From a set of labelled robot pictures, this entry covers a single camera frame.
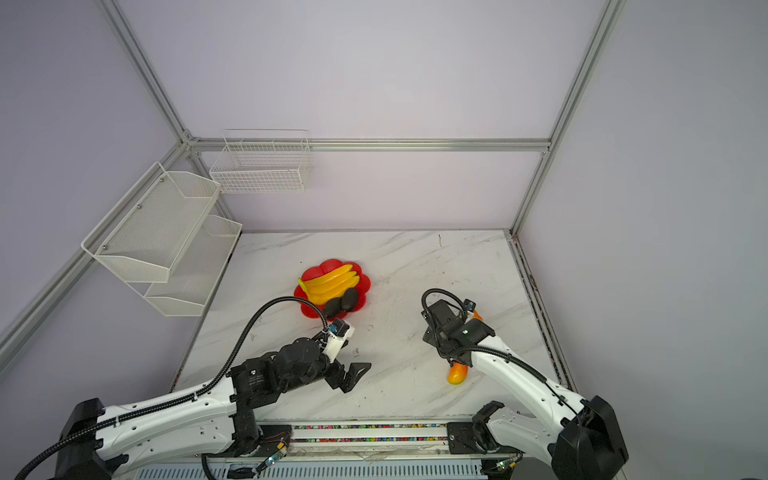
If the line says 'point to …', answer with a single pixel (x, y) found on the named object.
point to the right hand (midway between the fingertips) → (440, 338)
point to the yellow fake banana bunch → (330, 285)
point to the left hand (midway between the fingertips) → (356, 356)
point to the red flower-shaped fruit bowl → (311, 311)
